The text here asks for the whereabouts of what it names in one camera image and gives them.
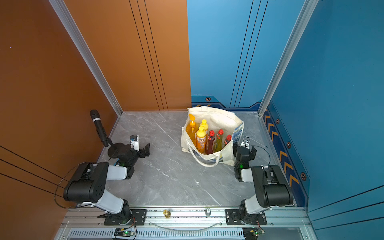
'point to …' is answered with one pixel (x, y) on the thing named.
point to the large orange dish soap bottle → (192, 128)
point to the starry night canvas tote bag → (217, 120)
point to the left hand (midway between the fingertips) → (142, 141)
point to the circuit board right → (252, 233)
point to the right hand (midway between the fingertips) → (244, 144)
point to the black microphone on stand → (114, 149)
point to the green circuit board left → (123, 232)
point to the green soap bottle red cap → (218, 144)
